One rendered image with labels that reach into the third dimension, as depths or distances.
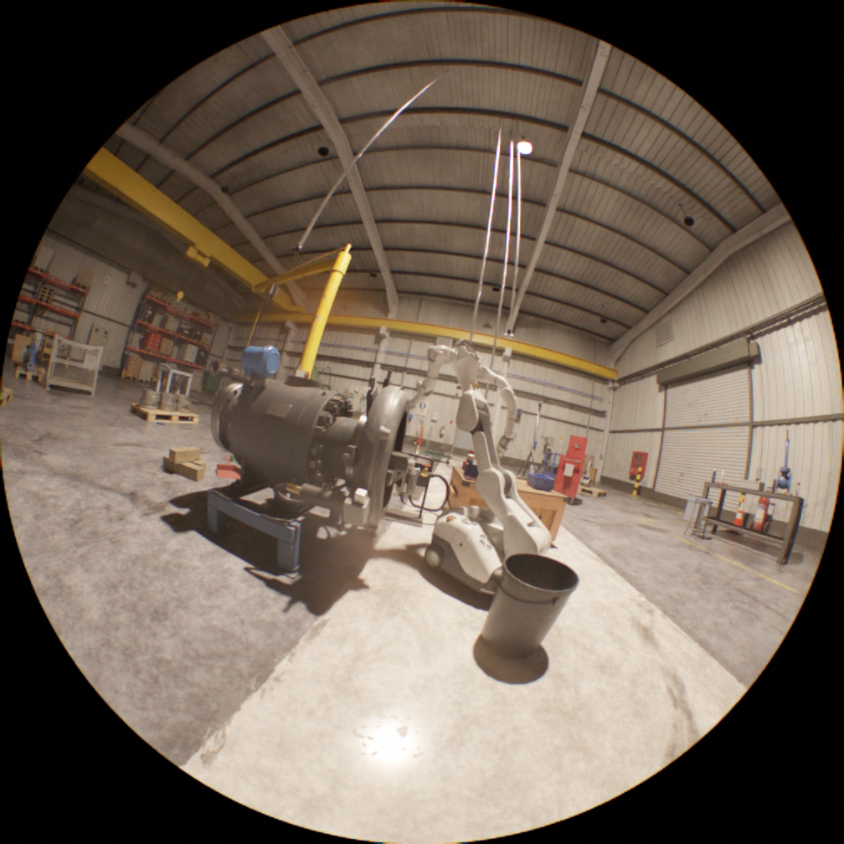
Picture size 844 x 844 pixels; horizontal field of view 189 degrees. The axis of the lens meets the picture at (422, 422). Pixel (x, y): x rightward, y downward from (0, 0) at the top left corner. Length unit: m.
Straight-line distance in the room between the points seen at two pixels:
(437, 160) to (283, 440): 8.55
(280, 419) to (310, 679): 1.06
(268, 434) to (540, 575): 1.39
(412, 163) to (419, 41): 4.26
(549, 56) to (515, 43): 0.72
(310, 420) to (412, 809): 1.41
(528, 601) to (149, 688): 1.18
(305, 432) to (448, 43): 7.66
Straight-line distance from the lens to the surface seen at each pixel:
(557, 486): 4.90
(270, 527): 1.25
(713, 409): 9.63
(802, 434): 8.23
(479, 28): 7.49
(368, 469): 1.00
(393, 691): 0.93
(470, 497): 2.06
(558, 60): 7.58
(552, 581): 1.20
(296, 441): 1.20
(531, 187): 9.01
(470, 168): 8.86
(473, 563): 1.31
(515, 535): 1.34
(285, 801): 0.80
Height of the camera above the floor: 0.79
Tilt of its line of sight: 2 degrees up
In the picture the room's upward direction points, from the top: 12 degrees clockwise
